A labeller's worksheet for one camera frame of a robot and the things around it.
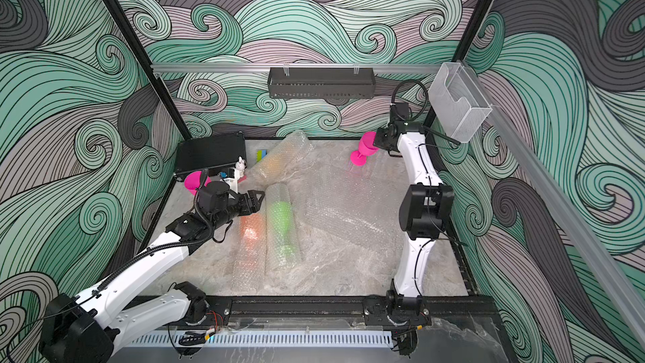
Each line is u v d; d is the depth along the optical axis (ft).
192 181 2.78
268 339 2.29
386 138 2.30
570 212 1.68
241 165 3.30
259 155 3.65
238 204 2.18
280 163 3.41
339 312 2.44
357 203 3.20
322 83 3.05
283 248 2.60
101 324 1.31
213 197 1.90
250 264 2.48
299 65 3.10
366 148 2.94
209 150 3.78
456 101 2.56
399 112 2.35
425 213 1.75
